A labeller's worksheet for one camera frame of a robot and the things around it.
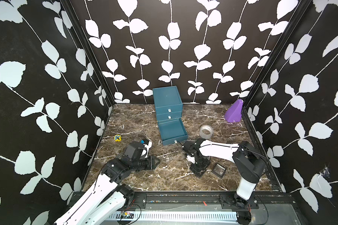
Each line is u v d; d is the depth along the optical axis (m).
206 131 1.04
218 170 0.86
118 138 0.98
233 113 1.04
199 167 0.76
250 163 0.47
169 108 0.93
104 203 0.56
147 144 0.68
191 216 0.70
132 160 0.53
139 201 0.75
